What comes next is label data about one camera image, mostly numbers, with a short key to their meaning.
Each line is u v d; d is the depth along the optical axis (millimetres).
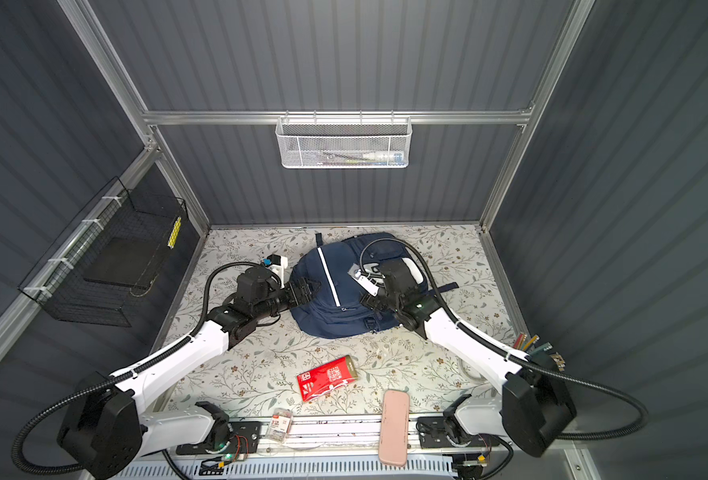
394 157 895
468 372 837
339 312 846
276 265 740
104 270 710
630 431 424
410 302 620
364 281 696
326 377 827
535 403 408
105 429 397
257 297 636
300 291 722
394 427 740
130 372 439
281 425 738
